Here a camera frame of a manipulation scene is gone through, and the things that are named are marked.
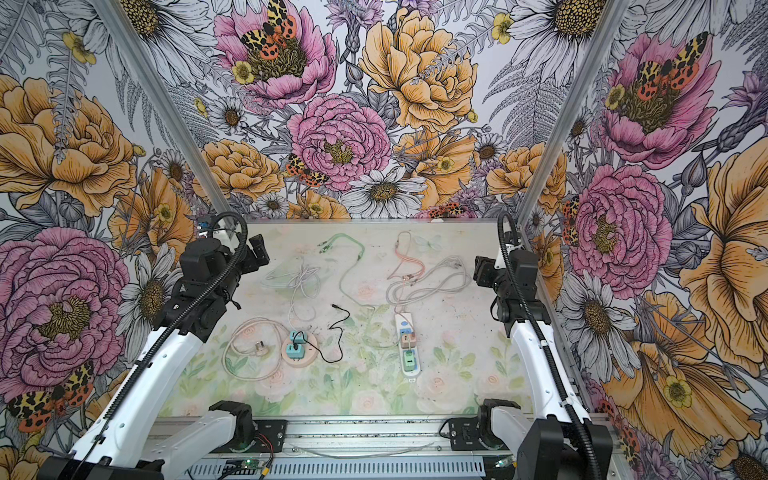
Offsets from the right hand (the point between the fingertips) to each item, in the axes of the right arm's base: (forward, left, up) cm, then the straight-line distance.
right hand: (486, 267), depth 82 cm
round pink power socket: (-14, +49, -17) cm, 53 cm away
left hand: (0, +61, +9) cm, 62 cm away
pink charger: (-14, +22, -14) cm, 30 cm away
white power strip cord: (+13, +7, -21) cm, 26 cm away
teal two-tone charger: (-14, +50, -10) cm, 53 cm away
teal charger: (-16, +53, -16) cm, 57 cm away
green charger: (-19, +21, -14) cm, 32 cm away
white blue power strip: (-6, +22, -19) cm, 30 cm away
